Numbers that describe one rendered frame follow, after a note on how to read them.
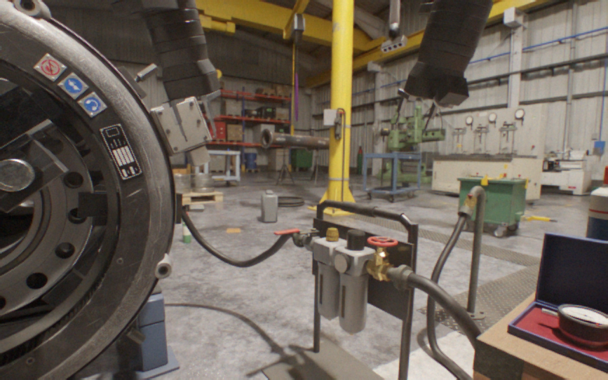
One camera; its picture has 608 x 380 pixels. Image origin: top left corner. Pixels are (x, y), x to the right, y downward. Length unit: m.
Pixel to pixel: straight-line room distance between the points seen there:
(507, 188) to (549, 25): 8.95
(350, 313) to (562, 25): 11.20
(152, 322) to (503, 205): 2.93
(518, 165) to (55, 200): 5.88
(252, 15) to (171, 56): 12.56
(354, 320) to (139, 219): 0.58
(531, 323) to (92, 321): 0.73
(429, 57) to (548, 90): 10.81
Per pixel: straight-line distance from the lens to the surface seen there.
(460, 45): 0.47
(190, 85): 0.48
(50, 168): 0.58
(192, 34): 0.47
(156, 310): 1.11
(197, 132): 0.71
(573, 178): 9.35
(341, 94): 4.05
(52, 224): 0.79
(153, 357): 1.18
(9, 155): 0.58
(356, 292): 0.83
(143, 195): 0.65
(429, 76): 0.47
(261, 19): 13.13
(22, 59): 0.67
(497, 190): 3.26
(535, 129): 6.47
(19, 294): 0.83
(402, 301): 0.82
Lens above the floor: 0.70
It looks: 6 degrees down
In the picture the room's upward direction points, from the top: 1 degrees clockwise
